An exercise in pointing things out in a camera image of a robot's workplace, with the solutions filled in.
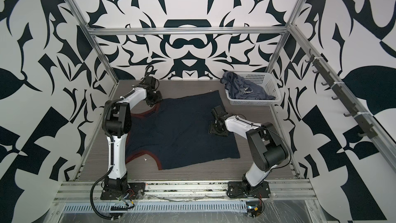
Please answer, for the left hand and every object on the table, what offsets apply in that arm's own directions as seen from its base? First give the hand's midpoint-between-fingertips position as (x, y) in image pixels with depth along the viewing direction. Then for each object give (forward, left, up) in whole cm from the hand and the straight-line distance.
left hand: (160, 97), depth 105 cm
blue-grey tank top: (0, -52, +6) cm, 52 cm away
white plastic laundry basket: (+11, -76, +1) cm, 77 cm away
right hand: (-24, -35, -3) cm, 43 cm away
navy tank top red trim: (-25, -12, -3) cm, 28 cm away
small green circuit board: (-63, -49, -5) cm, 80 cm away
